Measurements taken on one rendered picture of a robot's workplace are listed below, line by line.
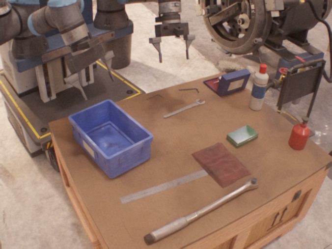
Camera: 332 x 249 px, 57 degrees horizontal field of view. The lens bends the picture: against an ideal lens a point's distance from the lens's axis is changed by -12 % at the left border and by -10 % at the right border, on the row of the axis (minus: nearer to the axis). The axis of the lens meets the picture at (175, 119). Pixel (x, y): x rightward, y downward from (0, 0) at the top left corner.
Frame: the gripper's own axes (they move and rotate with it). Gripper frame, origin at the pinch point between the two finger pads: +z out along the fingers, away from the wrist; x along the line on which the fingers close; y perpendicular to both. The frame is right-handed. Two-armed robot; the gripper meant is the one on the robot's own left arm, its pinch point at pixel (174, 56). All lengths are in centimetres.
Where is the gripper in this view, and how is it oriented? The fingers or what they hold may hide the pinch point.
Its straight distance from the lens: 134.5
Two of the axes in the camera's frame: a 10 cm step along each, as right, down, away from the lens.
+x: 8.3, -2.0, 5.2
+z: 0.8, 9.7, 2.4
